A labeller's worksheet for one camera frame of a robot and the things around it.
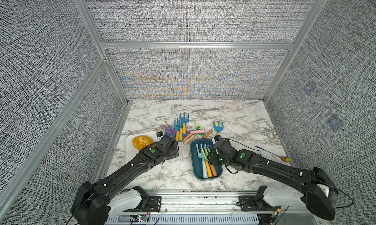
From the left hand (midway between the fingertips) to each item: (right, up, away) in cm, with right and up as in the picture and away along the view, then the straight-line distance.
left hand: (172, 151), depth 81 cm
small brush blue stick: (+67, -6, +6) cm, 67 cm away
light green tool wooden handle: (+22, +7, +18) cm, 29 cm away
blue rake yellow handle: (+3, +12, +20) cm, 23 cm away
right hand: (+21, -1, 0) cm, 21 cm away
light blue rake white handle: (+17, -4, +6) cm, 18 cm away
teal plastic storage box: (+14, -7, +8) cm, 17 cm away
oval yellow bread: (-21, +4, +9) cm, 23 cm away
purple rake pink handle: (-3, +9, +19) cm, 21 cm away
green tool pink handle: (+16, +10, +16) cm, 24 cm away
